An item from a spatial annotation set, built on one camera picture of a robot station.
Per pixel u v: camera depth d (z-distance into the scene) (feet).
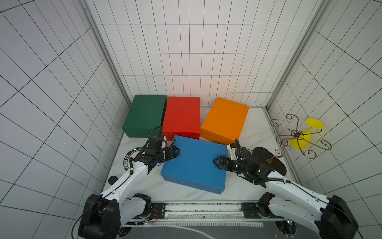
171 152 2.45
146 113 3.39
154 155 2.08
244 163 2.00
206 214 2.38
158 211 2.38
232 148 2.44
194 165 2.51
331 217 1.28
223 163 2.33
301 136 2.15
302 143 2.11
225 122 3.24
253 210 2.38
